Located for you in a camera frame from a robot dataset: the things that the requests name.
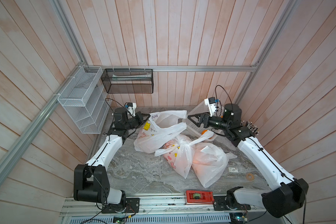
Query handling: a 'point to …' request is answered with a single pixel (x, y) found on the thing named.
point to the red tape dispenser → (199, 197)
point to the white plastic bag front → (209, 162)
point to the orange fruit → (204, 131)
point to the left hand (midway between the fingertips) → (151, 116)
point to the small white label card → (233, 170)
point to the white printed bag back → (159, 127)
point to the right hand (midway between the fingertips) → (191, 116)
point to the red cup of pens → (250, 125)
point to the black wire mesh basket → (128, 80)
